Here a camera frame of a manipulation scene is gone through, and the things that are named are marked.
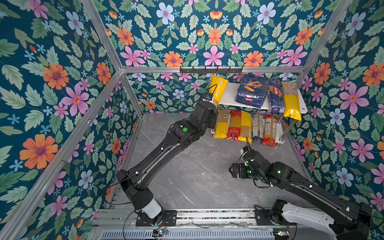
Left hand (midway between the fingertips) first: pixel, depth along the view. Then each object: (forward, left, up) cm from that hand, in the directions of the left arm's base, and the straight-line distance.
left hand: (212, 111), depth 69 cm
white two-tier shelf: (+15, -12, -6) cm, 20 cm away
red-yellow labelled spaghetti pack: (+12, -43, -29) cm, 54 cm away
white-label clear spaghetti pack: (+11, -34, -28) cm, 45 cm away
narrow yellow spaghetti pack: (+13, -26, -30) cm, 42 cm away
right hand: (-19, -12, -22) cm, 31 cm away
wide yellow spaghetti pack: (+12, -9, -29) cm, 32 cm away
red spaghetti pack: (+10, -17, -29) cm, 35 cm away
